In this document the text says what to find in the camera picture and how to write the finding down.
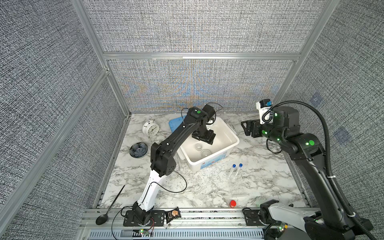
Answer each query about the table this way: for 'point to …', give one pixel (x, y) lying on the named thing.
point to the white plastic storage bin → (199, 155)
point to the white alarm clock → (151, 128)
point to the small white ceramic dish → (198, 147)
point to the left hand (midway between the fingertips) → (207, 142)
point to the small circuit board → (172, 214)
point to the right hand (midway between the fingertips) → (250, 119)
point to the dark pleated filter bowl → (138, 150)
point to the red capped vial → (232, 203)
